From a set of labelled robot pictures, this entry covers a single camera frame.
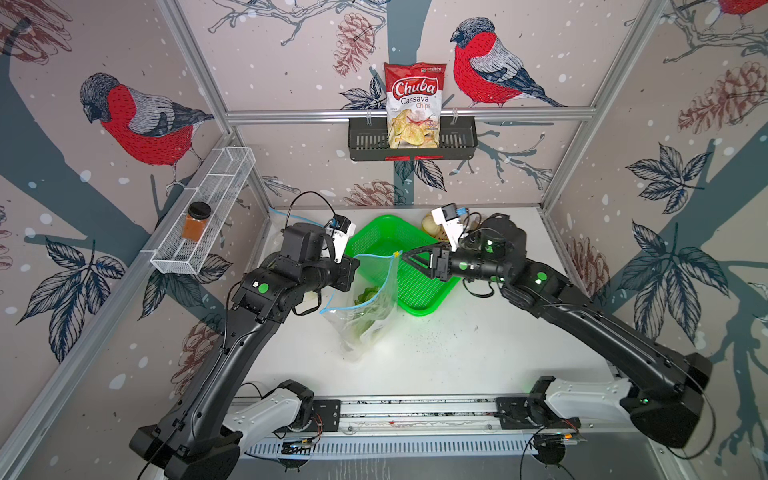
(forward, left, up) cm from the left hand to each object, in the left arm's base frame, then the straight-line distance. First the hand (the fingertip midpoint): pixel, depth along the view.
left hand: (362, 256), depth 67 cm
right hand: (-4, -10, +5) cm, 12 cm away
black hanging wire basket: (+44, +1, +1) cm, 44 cm away
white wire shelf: (+28, +45, -2) cm, 53 cm away
